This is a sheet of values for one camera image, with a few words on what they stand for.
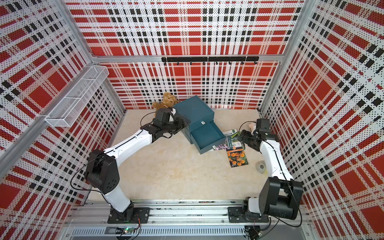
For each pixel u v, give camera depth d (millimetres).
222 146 985
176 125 766
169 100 1110
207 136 961
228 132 1061
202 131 930
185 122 788
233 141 1012
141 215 737
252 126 1035
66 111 701
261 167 857
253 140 685
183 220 731
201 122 890
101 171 459
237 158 932
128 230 692
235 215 724
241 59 886
